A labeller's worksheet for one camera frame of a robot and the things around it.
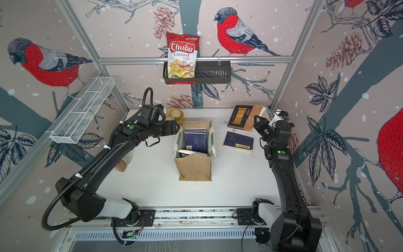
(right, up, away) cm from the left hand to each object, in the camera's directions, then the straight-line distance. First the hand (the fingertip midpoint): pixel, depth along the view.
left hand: (177, 124), depth 76 cm
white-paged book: (+4, -14, -2) cm, 14 cm away
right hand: (+38, +5, 0) cm, 38 cm away
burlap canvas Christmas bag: (+8, -12, +13) cm, 20 cm away
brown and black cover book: (+35, +4, +7) cm, 36 cm away
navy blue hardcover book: (+36, -12, +25) cm, 46 cm away
